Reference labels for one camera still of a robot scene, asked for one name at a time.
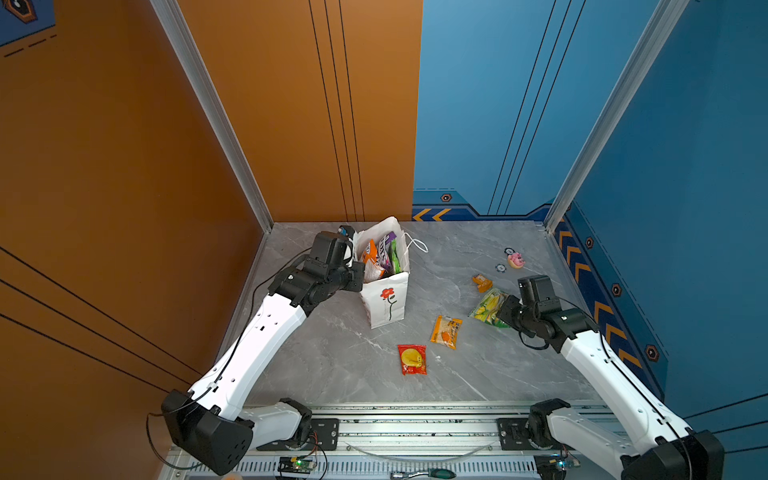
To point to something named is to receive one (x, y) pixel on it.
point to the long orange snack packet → (370, 258)
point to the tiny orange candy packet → (483, 284)
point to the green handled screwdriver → (434, 473)
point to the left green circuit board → (304, 464)
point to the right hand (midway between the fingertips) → (497, 310)
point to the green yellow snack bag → (487, 308)
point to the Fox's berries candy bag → (384, 258)
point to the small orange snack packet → (446, 331)
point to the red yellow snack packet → (413, 358)
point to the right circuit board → (551, 466)
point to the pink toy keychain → (516, 260)
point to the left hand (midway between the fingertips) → (359, 266)
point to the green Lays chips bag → (395, 257)
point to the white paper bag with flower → (384, 299)
